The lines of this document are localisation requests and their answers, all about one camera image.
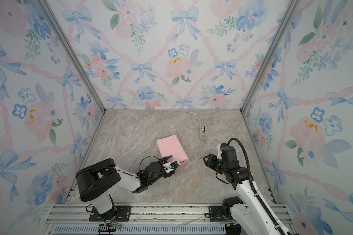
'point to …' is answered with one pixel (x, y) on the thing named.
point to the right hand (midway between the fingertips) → (205, 158)
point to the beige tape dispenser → (203, 132)
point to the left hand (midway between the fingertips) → (173, 159)
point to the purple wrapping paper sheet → (171, 146)
